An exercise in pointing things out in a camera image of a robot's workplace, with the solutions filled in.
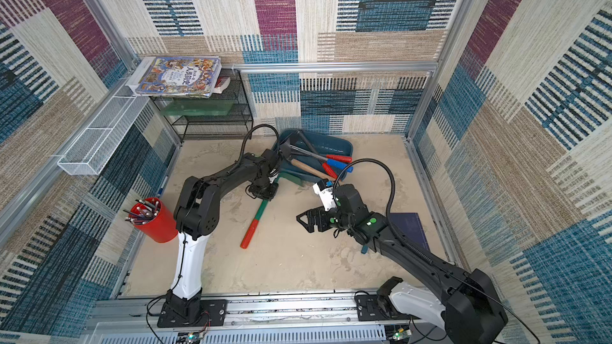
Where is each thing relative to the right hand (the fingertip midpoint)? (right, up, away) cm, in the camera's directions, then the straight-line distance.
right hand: (311, 218), depth 78 cm
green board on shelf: (-47, +41, +24) cm, 67 cm away
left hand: (-17, +3, +21) cm, 27 cm away
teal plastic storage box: (+6, +26, +37) cm, 46 cm away
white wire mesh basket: (-64, +24, -5) cm, 69 cm away
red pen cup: (-54, -1, +3) cm, 54 cm away
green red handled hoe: (-10, +12, +23) cm, 28 cm away
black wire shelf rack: (-36, +36, +41) cm, 66 cm away
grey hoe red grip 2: (+6, +17, +19) cm, 26 cm away
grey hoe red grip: (+7, +20, +20) cm, 29 cm away
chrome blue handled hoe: (+10, +18, +17) cm, 27 cm away
